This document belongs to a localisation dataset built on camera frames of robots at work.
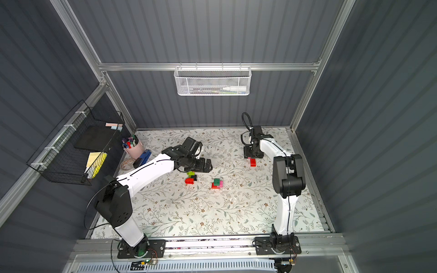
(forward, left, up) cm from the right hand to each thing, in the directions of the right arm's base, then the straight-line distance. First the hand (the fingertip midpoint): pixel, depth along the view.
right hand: (252, 154), depth 100 cm
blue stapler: (-2, +67, -3) cm, 67 cm away
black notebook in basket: (-8, +77, +24) cm, 81 cm away
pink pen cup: (+1, +69, +7) cm, 70 cm away
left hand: (-14, +27, +8) cm, 31 cm away
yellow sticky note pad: (-26, +64, +29) cm, 75 cm away
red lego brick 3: (-3, -1, -5) cm, 6 cm away
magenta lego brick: (-18, +18, -2) cm, 26 cm away
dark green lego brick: (-18, +21, 0) cm, 27 cm away
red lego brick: (-16, +36, -4) cm, 39 cm away
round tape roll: (-4, +76, -4) cm, 76 cm away
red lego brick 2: (-19, +22, -4) cm, 30 cm away
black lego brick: (-14, +34, -3) cm, 36 cm away
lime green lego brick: (-11, +36, -4) cm, 38 cm away
